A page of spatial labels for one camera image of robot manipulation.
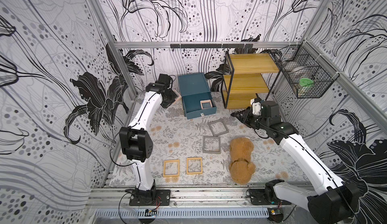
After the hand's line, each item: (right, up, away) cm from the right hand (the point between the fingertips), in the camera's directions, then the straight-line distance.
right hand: (237, 114), depth 77 cm
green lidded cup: (+38, +14, +3) cm, 41 cm away
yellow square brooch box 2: (-26, -27, +9) cm, 38 cm away
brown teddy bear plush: (+1, -26, -3) cm, 27 cm away
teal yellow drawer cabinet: (-21, +7, +16) cm, 27 cm away
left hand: (-35, +7, +11) cm, 38 cm away
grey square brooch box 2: (-12, -20, +15) cm, 27 cm away
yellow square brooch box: (-31, -30, +5) cm, 44 cm away
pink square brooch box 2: (-16, +5, +15) cm, 22 cm away
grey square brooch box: (-7, -10, +23) cm, 26 cm away
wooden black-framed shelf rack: (+16, +27, +36) cm, 48 cm away
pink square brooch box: (-32, +9, +11) cm, 35 cm away
